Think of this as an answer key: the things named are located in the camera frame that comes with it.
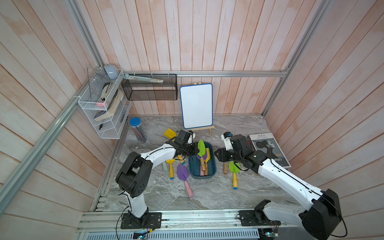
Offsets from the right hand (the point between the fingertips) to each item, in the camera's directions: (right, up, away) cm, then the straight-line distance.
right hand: (217, 151), depth 81 cm
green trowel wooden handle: (-7, -8, +5) cm, 12 cm away
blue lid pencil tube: (-49, +16, +9) cm, 52 cm away
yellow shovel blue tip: (-26, -13, +7) cm, 30 cm away
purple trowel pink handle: (-8, -14, +6) cm, 17 cm away
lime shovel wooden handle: (+7, -12, +8) cm, 16 cm away
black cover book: (+38, +4, +19) cm, 43 cm away
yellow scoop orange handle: (-29, +9, +25) cm, 40 cm away
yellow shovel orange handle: (-20, -6, +4) cm, 21 cm away
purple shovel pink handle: (-19, -15, +8) cm, 25 cm away
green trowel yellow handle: (+6, -6, -12) cm, 15 cm away
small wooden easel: (-6, +13, +22) cm, 26 cm away
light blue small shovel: (-30, -11, +9) cm, 33 cm away
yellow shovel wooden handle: (-5, -13, +7) cm, 16 cm away
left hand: (-9, -2, +8) cm, 13 cm away
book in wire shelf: (-58, +20, -6) cm, 62 cm away
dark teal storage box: (-12, -9, +8) cm, 17 cm away
